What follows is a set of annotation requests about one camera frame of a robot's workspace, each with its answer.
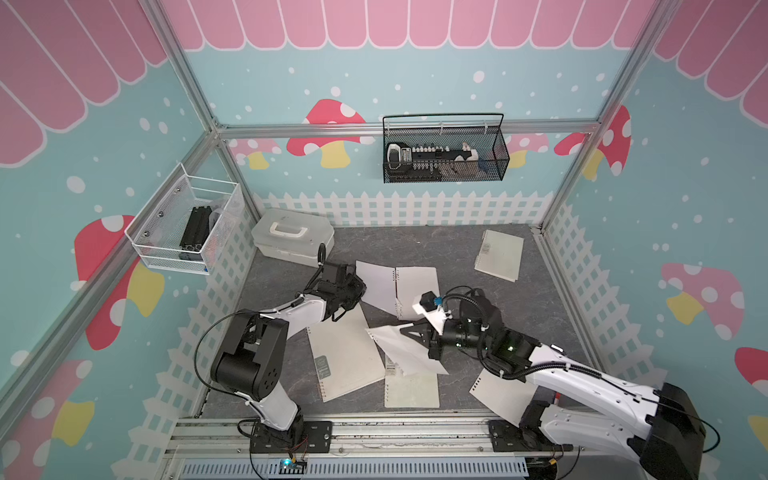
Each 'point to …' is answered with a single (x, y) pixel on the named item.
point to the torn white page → (410, 355)
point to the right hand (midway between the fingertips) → (403, 330)
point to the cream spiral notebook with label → (500, 255)
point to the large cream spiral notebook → (346, 356)
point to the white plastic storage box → (294, 234)
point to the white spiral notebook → (395, 290)
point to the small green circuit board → (291, 466)
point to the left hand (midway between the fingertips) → (369, 288)
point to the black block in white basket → (196, 233)
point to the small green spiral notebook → (415, 390)
